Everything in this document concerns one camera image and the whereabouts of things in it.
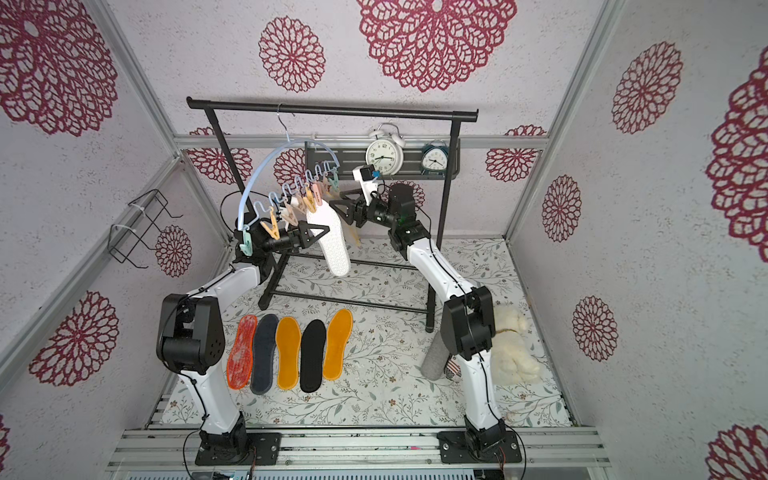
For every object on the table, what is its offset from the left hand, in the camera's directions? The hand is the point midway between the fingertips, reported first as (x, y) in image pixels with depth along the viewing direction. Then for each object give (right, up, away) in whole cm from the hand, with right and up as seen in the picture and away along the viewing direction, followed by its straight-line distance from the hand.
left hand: (329, 229), depth 81 cm
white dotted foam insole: (-7, -37, +10) cm, 39 cm away
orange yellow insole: (-16, -31, +14) cm, 38 cm away
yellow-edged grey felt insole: (+1, -31, +14) cm, 34 cm away
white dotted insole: (+1, -3, 0) cm, 3 cm away
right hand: (+2, +8, -4) cm, 9 cm away
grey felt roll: (+30, -37, +5) cm, 47 cm away
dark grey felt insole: (-23, -31, +14) cm, 41 cm away
